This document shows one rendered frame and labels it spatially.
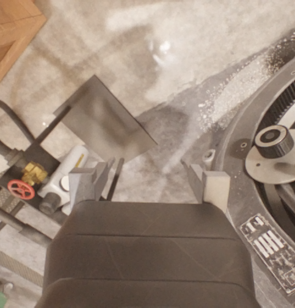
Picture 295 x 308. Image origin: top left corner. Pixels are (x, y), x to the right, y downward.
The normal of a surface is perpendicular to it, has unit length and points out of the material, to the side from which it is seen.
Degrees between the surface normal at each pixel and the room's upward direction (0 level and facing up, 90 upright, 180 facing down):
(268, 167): 90
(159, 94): 0
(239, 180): 90
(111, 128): 0
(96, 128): 0
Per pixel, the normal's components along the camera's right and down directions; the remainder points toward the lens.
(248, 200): -0.63, -0.66
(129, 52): -0.12, 0.61
